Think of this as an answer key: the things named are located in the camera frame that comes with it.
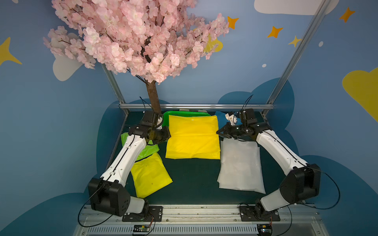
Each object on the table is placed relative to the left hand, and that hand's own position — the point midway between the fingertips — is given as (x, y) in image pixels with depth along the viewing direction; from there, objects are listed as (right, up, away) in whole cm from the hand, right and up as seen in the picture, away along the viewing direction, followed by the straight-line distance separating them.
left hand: (170, 133), depth 81 cm
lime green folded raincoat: (-16, -11, +15) cm, 24 cm away
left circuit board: (-13, -47, -9) cm, 50 cm away
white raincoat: (+42, -21, +8) cm, 48 cm away
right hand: (+27, +1, +1) cm, 27 cm away
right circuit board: (+49, -48, -8) cm, 69 cm away
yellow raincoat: (+13, -2, +1) cm, 13 cm away
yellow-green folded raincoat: (-12, -25, +4) cm, 28 cm away
